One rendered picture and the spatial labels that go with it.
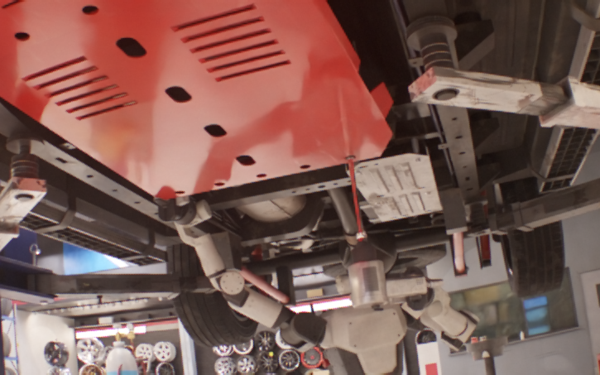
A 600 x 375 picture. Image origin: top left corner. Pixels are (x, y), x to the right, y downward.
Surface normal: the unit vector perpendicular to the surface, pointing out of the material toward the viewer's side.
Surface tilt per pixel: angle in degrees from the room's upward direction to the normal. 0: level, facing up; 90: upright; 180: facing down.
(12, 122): 171
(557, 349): 90
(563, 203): 90
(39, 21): 178
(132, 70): 177
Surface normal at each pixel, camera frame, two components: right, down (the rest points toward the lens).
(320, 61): 0.11, 0.94
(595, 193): -0.62, -0.15
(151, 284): 0.39, -0.32
